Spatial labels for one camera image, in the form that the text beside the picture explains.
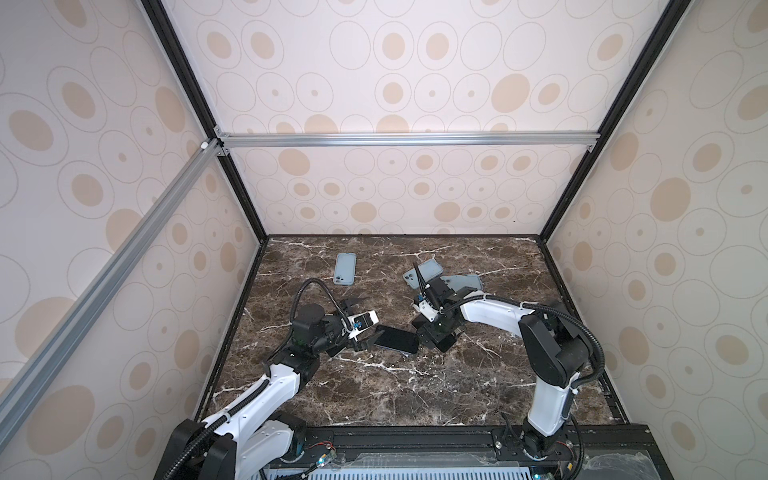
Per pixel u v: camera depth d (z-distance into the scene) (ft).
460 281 3.51
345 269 3.61
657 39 2.35
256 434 1.87
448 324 2.65
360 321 2.11
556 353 1.61
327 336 2.21
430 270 3.62
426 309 2.85
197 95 2.63
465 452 2.39
